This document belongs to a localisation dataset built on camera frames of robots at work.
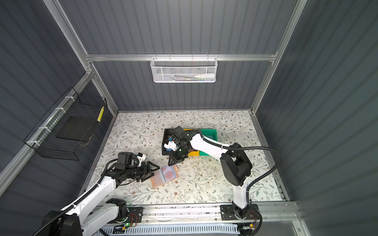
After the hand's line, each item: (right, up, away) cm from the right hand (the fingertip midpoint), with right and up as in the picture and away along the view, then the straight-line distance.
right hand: (171, 165), depth 81 cm
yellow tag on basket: (-41, +28, +2) cm, 50 cm away
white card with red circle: (-2, -6, +6) cm, 9 cm away
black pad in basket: (-45, +21, -10) cm, 51 cm away
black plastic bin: (-6, +14, +23) cm, 28 cm away
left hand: (-8, -3, 0) cm, 9 cm away
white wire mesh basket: (+5, +70, +43) cm, 82 cm away
